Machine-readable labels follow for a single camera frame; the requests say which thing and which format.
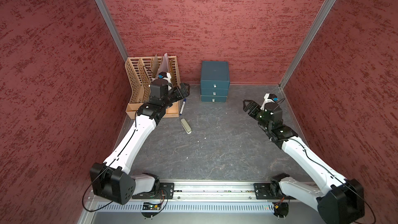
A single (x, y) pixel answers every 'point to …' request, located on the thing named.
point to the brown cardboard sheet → (155, 66)
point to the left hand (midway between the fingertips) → (183, 91)
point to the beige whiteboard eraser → (185, 126)
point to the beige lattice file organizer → (139, 71)
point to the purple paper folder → (165, 66)
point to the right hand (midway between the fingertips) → (246, 106)
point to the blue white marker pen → (182, 107)
